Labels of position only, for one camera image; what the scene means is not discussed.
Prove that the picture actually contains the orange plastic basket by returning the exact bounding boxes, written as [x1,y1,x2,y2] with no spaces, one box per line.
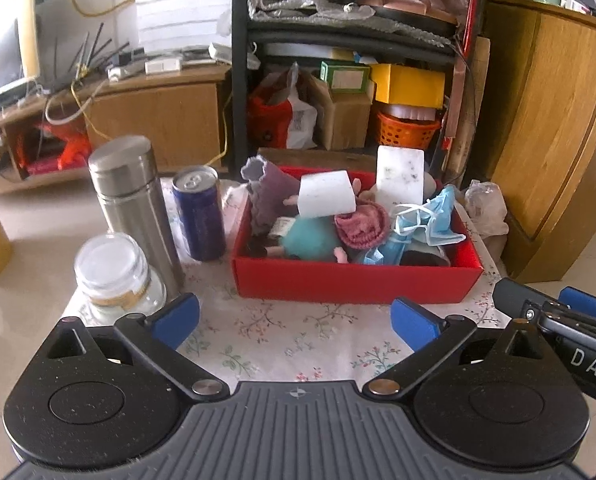
[376,111,442,152]

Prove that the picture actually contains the white plastic bag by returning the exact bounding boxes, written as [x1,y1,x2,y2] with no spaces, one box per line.
[462,179,511,262]

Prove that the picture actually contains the wooden television cabinet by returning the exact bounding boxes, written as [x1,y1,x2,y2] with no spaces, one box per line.
[0,61,232,197]

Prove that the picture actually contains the clear bubble wrap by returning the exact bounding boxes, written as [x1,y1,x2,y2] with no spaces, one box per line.
[247,0,380,24]

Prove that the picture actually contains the glass jar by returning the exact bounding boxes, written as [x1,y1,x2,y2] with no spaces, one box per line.
[74,232,168,327]

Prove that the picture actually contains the pig plush pink knitted dress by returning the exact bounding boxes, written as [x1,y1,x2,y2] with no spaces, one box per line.
[333,198,391,264]

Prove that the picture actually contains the wooden wardrobe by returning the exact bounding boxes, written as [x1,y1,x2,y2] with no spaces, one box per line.
[469,0,596,284]

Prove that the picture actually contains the steel thermos flask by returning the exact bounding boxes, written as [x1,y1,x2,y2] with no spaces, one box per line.
[87,134,187,302]

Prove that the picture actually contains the yellow box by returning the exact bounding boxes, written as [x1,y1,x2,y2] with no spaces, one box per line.
[369,63,447,109]

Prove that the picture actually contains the pig plush teal outfit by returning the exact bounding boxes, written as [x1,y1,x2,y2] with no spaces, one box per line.
[265,195,340,262]

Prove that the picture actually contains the brown clay pot lid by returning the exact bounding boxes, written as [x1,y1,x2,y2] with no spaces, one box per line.
[377,0,432,16]

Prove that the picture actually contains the black router with antennas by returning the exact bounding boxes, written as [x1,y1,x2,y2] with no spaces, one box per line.
[52,21,132,79]

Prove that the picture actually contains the blue drink can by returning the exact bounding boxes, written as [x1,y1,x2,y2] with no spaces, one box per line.
[171,164,228,262]

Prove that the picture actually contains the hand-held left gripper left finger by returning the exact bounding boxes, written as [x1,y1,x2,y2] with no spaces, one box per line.
[33,294,229,402]

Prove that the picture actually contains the black metal shelf rack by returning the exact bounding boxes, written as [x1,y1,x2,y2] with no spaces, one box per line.
[231,0,480,172]

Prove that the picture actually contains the blue face mask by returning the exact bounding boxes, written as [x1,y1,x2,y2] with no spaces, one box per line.
[391,184,467,247]
[357,239,405,267]

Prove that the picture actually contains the red and white bag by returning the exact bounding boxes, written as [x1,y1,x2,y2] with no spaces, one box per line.
[247,61,320,151]

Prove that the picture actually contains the red cardboard box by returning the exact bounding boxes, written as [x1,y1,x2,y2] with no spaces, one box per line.
[230,164,485,307]

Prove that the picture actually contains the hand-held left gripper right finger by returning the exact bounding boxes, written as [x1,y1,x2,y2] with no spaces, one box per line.
[363,297,564,400]

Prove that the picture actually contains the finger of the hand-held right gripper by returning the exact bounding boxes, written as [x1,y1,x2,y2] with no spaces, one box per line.
[560,286,596,331]
[493,277,544,318]

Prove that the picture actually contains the red plastic bag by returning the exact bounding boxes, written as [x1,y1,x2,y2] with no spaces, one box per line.
[34,119,92,172]

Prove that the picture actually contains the purple cloth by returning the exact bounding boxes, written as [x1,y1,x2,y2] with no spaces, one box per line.
[241,156,305,237]

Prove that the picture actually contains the white power strip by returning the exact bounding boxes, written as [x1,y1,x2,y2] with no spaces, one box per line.
[107,57,182,79]

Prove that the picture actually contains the green box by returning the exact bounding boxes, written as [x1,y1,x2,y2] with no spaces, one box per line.
[319,59,373,96]

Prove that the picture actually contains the clear plastic container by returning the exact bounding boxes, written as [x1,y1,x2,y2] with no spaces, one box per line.
[382,102,440,123]

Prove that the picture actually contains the dark cloth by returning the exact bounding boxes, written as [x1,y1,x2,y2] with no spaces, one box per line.
[400,245,452,267]

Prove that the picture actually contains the red board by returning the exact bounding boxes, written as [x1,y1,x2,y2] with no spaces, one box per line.
[439,0,482,152]

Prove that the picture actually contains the brown cardboard box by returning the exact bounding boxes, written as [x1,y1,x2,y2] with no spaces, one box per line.
[307,76,375,152]

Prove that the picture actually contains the white sponge block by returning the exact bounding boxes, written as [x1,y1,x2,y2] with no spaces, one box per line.
[297,169,358,219]
[376,145,426,212]

